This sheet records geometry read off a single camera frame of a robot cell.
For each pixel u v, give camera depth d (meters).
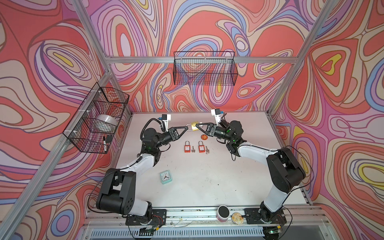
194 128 0.75
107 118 0.74
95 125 0.71
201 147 0.98
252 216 0.73
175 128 0.73
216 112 0.73
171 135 0.69
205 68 0.96
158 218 0.72
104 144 0.72
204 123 0.75
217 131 0.72
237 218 0.73
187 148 0.98
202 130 0.76
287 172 0.47
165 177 0.84
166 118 0.72
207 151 0.98
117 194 0.43
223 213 0.71
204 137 1.05
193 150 0.99
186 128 0.75
